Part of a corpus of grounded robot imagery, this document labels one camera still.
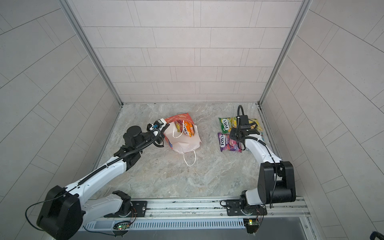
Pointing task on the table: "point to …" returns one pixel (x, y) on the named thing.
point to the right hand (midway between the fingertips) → (233, 133)
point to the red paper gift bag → (181, 143)
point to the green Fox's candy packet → (227, 124)
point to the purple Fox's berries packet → (227, 144)
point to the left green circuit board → (122, 227)
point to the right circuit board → (252, 225)
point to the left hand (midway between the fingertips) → (170, 122)
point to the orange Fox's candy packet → (188, 128)
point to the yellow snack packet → (253, 127)
